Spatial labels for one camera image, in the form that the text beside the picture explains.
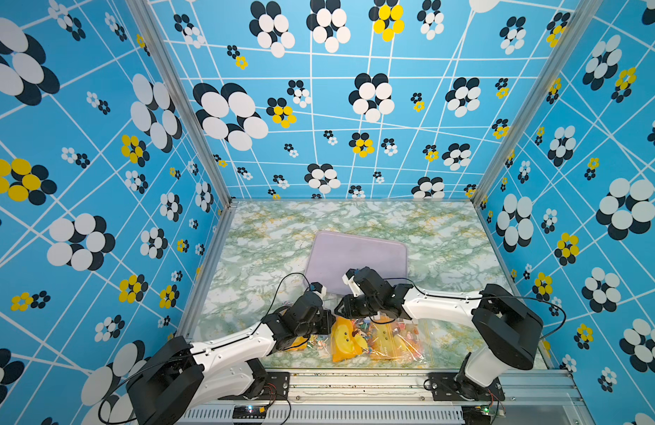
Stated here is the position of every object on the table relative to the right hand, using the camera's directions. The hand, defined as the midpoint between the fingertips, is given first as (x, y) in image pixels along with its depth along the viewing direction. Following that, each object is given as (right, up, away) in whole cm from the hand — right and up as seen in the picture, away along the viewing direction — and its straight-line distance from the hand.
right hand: (339, 311), depth 83 cm
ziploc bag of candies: (+17, -7, -4) cm, 19 cm away
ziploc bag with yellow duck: (-6, -9, -2) cm, 11 cm away
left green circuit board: (-25, -24, -11) cm, 37 cm away
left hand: (0, -2, -1) cm, 2 cm away
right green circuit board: (+38, -24, -12) cm, 46 cm away
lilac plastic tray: (-3, +16, +19) cm, 25 cm away
